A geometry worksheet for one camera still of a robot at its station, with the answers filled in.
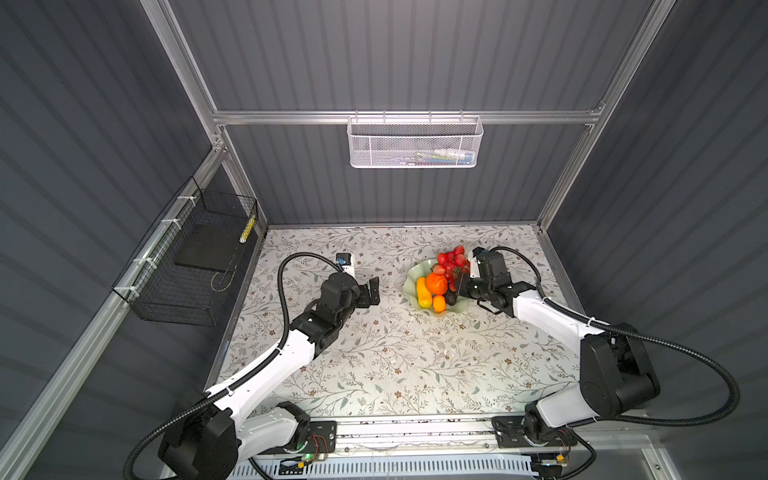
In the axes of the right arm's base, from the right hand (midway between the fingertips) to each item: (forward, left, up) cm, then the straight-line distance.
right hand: (458, 283), depth 90 cm
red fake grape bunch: (+6, +2, +2) cm, 6 cm away
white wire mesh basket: (+53, +11, +17) cm, 57 cm away
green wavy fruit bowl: (+3, +15, -8) cm, 17 cm away
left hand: (-5, +28, +9) cm, 30 cm away
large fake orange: (+1, +7, -1) cm, 7 cm away
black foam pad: (-2, +64, +21) cm, 68 cm away
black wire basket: (-9, +71, +19) cm, 74 cm away
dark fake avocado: (-1, +1, -6) cm, 7 cm away
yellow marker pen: (+6, +60, +19) cm, 63 cm away
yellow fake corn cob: (-1, +10, -7) cm, 12 cm away
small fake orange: (-3, +5, -7) cm, 9 cm away
